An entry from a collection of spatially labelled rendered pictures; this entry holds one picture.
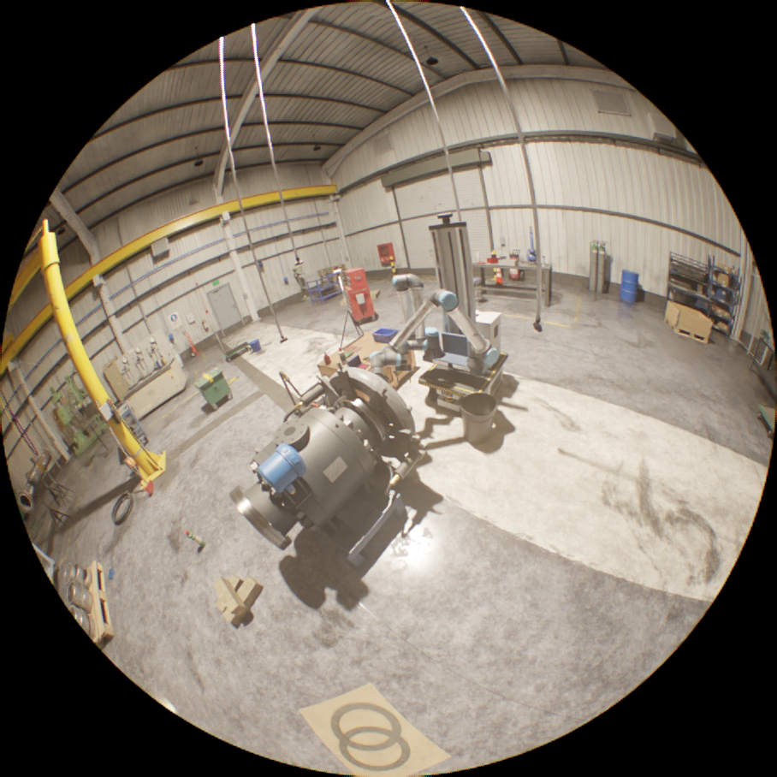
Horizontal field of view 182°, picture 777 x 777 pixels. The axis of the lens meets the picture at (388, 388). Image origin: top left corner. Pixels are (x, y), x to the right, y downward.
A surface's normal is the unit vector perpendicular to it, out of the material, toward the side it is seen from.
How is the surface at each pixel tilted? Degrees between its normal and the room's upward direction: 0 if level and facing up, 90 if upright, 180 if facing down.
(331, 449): 44
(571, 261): 90
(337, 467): 62
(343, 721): 0
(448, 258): 90
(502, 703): 0
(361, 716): 0
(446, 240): 90
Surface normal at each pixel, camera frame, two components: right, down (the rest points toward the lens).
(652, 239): -0.67, 0.52
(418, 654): -0.19, -0.81
